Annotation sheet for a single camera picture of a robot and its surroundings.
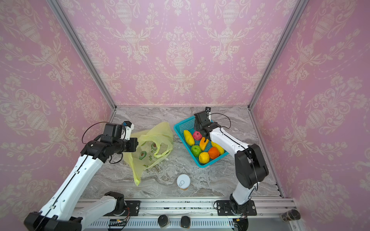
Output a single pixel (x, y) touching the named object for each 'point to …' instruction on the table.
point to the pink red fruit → (197, 135)
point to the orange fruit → (214, 153)
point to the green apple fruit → (196, 150)
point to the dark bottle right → (293, 214)
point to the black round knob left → (163, 220)
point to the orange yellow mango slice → (202, 144)
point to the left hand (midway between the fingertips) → (138, 143)
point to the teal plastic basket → (189, 124)
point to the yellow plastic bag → (153, 146)
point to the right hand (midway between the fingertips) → (205, 123)
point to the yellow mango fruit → (189, 137)
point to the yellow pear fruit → (204, 157)
